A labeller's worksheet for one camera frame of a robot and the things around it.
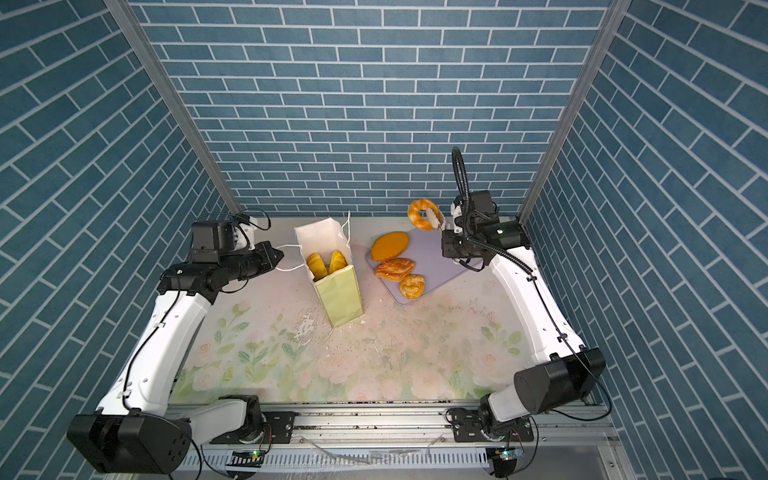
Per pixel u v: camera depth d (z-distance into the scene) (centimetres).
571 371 39
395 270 100
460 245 68
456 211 69
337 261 93
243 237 62
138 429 36
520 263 45
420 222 85
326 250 95
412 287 96
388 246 109
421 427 75
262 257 65
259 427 71
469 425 74
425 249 107
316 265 88
